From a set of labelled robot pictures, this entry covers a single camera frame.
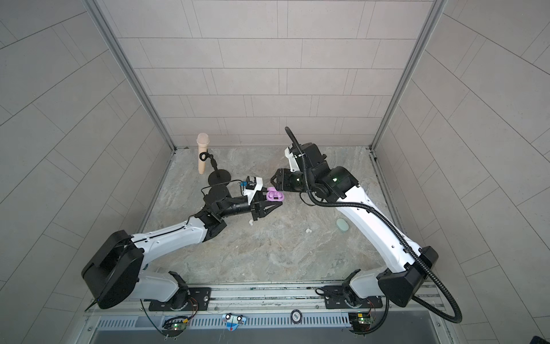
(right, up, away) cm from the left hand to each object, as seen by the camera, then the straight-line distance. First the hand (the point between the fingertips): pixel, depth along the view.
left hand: (281, 201), depth 69 cm
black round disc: (+5, -37, -1) cm, 37 cm away
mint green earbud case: (+25, -13, +18) cm, 34 cm away
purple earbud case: (-2, +2, -3) cm, 4 cm away
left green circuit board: (-34, -39, -4) cm, 52 cm away
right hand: (-2, +6, -1) cm, 7 cm away
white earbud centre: (+10, -15, +18) cm, 25 cm away
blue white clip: (-15, -37, -3) cm, 40 cm away
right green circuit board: (+25, -39, -1) cm, 46 cm away
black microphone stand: (-31, +6, +32) cm, 45 cm away
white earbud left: (-13, -12, +20) cm, 27 cm away
